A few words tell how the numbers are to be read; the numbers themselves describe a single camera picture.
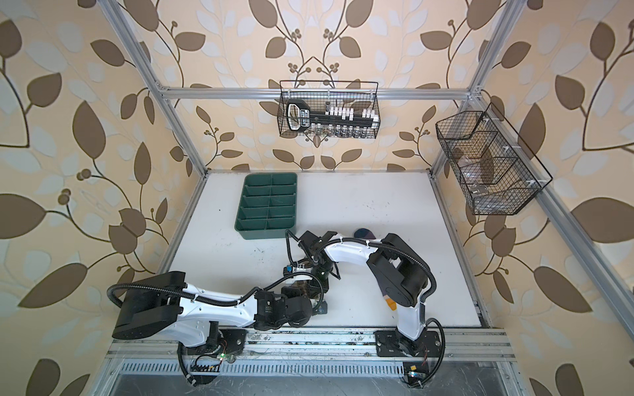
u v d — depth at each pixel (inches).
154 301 18.8
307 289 32.7
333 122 33.1
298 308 24.1
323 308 27.8
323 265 27.3
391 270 19.4
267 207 39.1
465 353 29.0
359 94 35.8
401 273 18.9
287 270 29.8
